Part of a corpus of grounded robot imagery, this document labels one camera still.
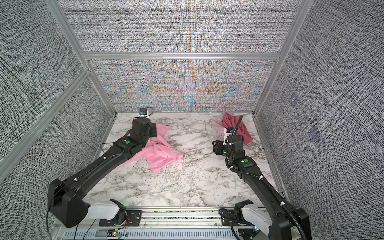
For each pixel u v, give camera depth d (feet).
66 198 1.28
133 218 2.42
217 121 3.71
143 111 2.18
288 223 1.25
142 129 1.92
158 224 2.40
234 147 1.95
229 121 3.39
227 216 2.40
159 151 2.69
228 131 2.31
